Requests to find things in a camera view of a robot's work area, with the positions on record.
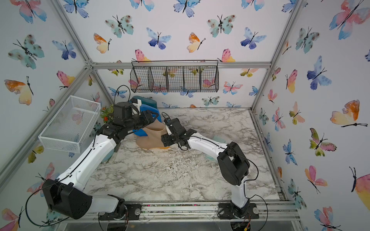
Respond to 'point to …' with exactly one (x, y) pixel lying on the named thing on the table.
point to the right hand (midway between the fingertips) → (166, 136)
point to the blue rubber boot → (144, 107)
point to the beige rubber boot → (154, 131)
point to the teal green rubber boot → (146, 101)
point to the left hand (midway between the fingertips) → (157, 114)
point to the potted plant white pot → (106, 120)
